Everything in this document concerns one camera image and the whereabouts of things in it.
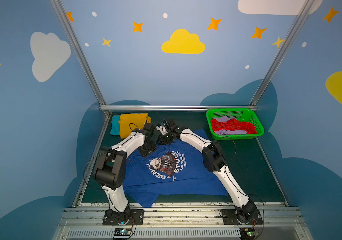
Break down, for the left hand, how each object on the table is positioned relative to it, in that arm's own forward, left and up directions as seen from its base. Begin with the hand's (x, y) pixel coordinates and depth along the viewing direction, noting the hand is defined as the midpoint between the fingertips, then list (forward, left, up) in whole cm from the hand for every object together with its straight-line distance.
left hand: (155, 151), depth 94 cm
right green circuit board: (-41, -49, -6) cm, 64 cm away
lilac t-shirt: (+15, -47, +3) cm, 49 cm away
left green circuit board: (-42, +12, -5) cm, 44 cm away
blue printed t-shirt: (-10, -15, -5) cm, 18 cm away
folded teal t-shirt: (+24, +32, -4) cm, 40 cm away
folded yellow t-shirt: (+26, +22, -2) cm, 34 cm away
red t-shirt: (+24, -56, 0) cm, 61 cm away
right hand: (+9, -1, -2) cm, 10 cm away
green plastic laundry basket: (+35, -67, -1) cm, 76 cm away
